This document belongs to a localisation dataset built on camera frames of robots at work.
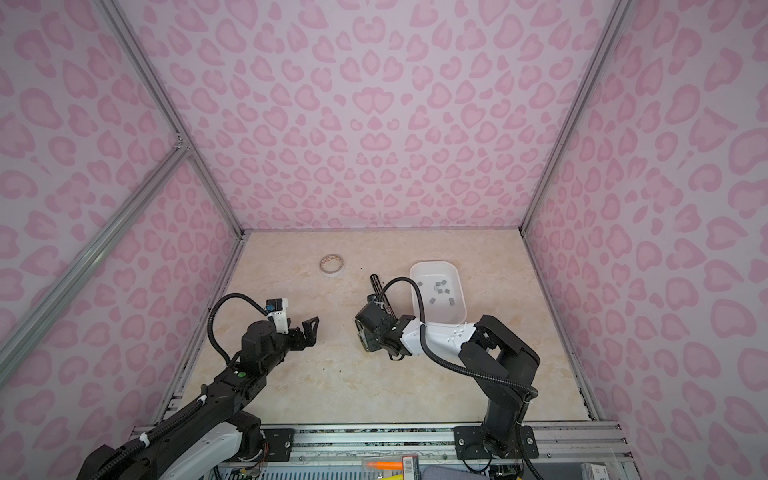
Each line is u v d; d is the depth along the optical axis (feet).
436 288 3.36
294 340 2.45
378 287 3.30
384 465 2.30
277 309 2.41
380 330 2.22
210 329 1.96
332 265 3.60
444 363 1.45
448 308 3.17
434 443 2.46
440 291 3.34
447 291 3.36
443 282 3.41
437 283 3.40
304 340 2.51
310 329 2.56
